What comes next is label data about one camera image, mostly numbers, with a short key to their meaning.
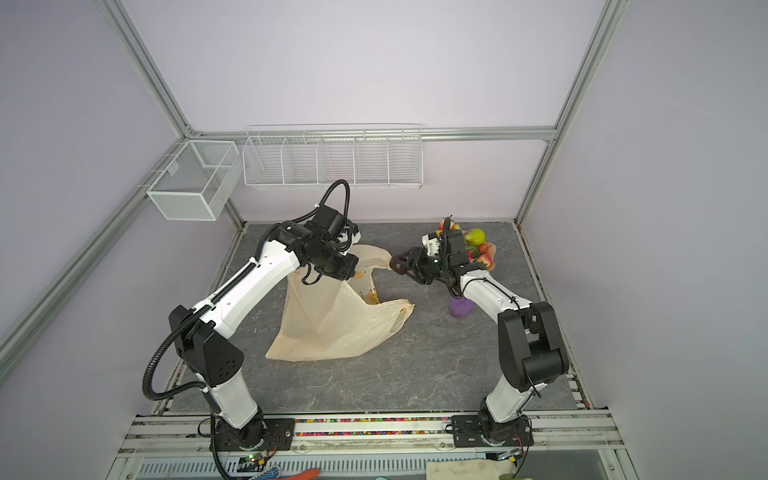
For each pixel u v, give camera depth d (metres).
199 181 0.98
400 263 0.84
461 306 0.96
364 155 0.99
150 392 0.40
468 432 0.74
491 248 1.04
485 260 0.99
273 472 0.69
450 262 0.71
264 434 0.72
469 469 0.69
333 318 0.80
